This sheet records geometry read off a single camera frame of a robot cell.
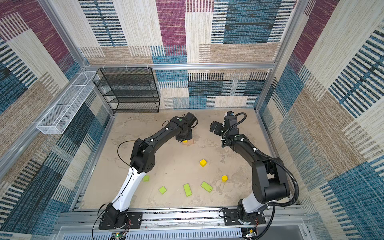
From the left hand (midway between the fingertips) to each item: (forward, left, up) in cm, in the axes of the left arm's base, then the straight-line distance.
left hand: (188, 136), depth 100 cm
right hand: (-1, -18, +10) cm, 20 cm away
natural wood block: (-3, -1, -3) cm, 4 cm away
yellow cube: (-18, -9, -3) cm, 20 cm away
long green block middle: (-33, 0, -5) cm, 33 cm away
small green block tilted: (-33, +14, -4) cm, 36 cm away
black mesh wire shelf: (+31, +43, +13) cm, 55 cm away
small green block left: (-33, +18, +16) cm, 41 cm away
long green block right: (-31, -10, -4) cm, 32 cm away
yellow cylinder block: (-28, -20, -2) cm, 34 cm away
